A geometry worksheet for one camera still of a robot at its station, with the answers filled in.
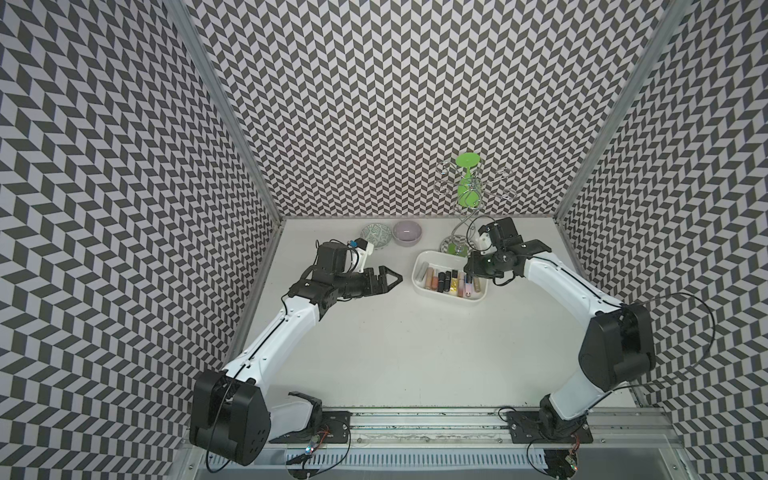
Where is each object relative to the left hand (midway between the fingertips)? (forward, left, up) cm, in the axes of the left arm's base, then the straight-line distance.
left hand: (390, 283), depth 77 cm
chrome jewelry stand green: (+26, -23, +12) cm, 36 cm away
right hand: (+8, -23, -7) cm, 25 cm away
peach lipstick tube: (+13, -12, -18) cm, 25 cm away
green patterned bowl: (+33, +6, -17) cm, 38 cm away
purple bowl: (+31, -5, -15) cm, 35 cm away
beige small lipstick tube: (+11, -28, -18) cm, 35 cm away
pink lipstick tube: (+11, -23, -18) cm, 31 cm away
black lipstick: (+13, -16, -18) cm, 27 cm away
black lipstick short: (+10, -18, -18) cm, 27 cm away
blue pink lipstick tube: (+8, -25, -18) cm, 32 cm away
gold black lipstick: (+11, -20, -17) cm, 29 cm away
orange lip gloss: (+12, -14, -18) cm, 26 cm away
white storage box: (+21, -18, -18) cm, 33 cm away
